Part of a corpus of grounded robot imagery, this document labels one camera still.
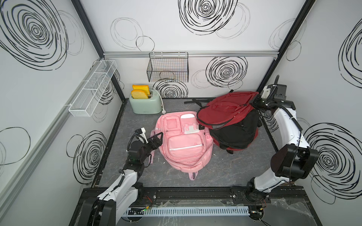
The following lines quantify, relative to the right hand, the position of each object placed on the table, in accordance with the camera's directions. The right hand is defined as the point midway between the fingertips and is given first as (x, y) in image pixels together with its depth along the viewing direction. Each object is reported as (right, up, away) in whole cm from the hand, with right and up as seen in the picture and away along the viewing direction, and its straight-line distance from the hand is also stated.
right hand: (253, 100), depth 82 cm
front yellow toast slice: (-72, +5, +14) cm, 74 cm away
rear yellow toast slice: (-69, +10, +15) cm, 71 cm away
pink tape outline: (-40, -28, +7) cm, 50 cm away
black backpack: (+7, -9, +16) cm, 20 cm away
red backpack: (-13, -4, +9) cm, 17 cm away
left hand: (-56, -20, 0) cm, 60 cm away
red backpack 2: (-6, -23, +9) cm, 25 cm away
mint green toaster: (-65, -2, +22) cm, 69 cm away
